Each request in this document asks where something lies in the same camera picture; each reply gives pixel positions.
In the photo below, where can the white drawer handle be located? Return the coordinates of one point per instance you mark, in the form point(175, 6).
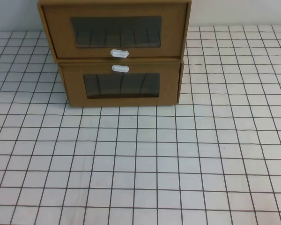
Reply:
point(120, 68)
point(119, 53)

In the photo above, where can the white grid tablecloth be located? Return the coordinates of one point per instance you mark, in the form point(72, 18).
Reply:
point(213, 159)

